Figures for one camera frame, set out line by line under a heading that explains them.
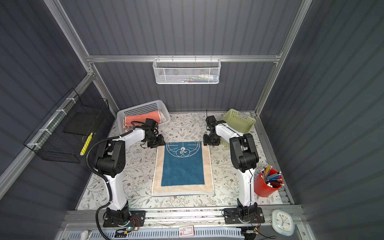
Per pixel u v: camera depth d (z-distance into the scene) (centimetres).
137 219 72
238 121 113
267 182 73
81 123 77
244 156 56
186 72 112
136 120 89
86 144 69
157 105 117
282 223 70
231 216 74
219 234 73
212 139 87
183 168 89
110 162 54
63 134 72
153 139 87
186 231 70
